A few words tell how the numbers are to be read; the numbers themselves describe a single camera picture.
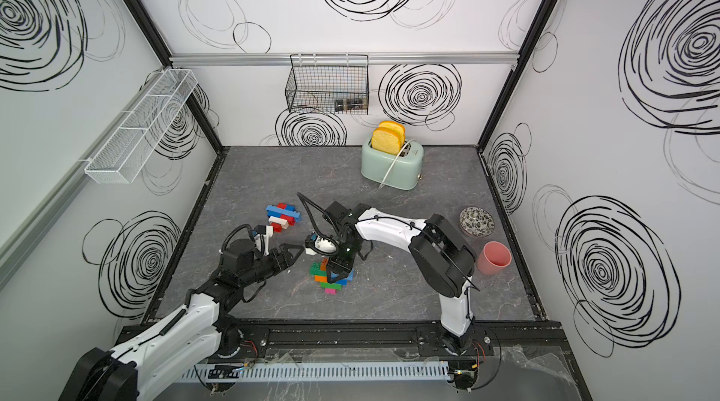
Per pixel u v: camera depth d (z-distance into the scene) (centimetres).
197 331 55
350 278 77
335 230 71
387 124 97
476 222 96
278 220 95
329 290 80
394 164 94
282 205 99
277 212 97
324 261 71
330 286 80
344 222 66
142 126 78
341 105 88
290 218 96
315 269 79
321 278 79
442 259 48
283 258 74
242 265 64
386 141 95
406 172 97
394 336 75
